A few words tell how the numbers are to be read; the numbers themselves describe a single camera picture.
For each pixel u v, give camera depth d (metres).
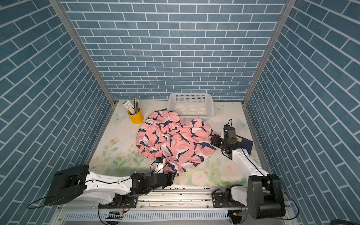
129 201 0.73
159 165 0.72
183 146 0.96
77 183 0.47
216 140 0.79
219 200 0.74
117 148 0.94
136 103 0.99
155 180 0.60
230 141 0.68
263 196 0.41
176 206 0.72
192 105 1.20
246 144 0.94
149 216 0.77
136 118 1.02
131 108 1.01
